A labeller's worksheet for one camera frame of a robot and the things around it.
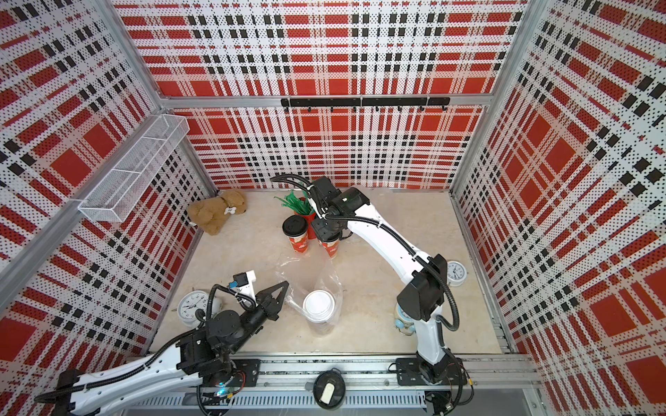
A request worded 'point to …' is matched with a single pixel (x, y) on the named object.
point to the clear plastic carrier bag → (307, 273)
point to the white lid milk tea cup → (320, 305)
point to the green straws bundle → (301, 205)
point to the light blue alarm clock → (405, 324)
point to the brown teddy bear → (212, 213)
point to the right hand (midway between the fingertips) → (333, 226)
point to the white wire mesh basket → (120, 194)
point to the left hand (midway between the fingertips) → (293, 283)
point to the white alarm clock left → (192, 301)
